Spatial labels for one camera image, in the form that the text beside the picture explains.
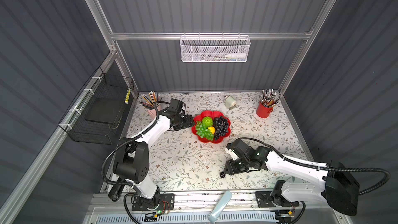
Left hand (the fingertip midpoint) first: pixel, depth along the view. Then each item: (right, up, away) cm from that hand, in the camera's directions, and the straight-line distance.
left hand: (190, 123), depth 90 cm
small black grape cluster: (+18, -26, -10) cm, 33 cm away
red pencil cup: (+47, +7, +10) cm, 49 cm away
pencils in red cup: (+48, +15, +4) cm, 50 cm away
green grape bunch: (+8, -5, +1) cm, 9 cm away
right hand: (+21, -24, -11) cm, 33 cm away
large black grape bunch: (+19, -1, +3) cm, 19 cm away
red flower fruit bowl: (+14, +5, +13) cm, 19 cm away
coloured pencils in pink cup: (-27, +13, +9) cm, 32 cm away
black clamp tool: (-34, -31, -17) cm, 49 cm away
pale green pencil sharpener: (+27, +13, +16) cm, 34 cm away
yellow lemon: (+13, -4, +4) cm, 15 cm away
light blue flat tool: (+15, -35, -21) cm, 44 cm away
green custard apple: (+11, +1, +6) cm, 12 cm away
